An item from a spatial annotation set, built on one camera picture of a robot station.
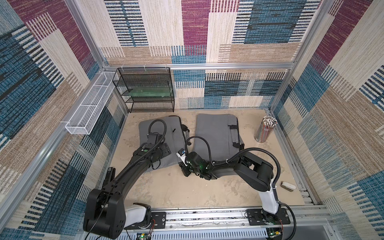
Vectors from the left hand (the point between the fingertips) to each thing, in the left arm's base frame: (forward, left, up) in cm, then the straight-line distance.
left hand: (165, 150), depth 87 cm
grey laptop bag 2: (+19, -36, -7) cm, 41 cm away
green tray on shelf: (+33, +3, +16) cm, 37 cm away
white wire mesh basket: (+15, +51, +8) cm, 54 cm away
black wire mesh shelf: (+45, +27, +18) cm, 56 cm away
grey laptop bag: (+18, -2, -5) cm, 19 cm away
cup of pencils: (+11, -60, +4) cm, 61 cm away
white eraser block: (-19, -66, -8) cm, 69 cm away
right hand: (-4, -9, -11) cm, 15 cm away
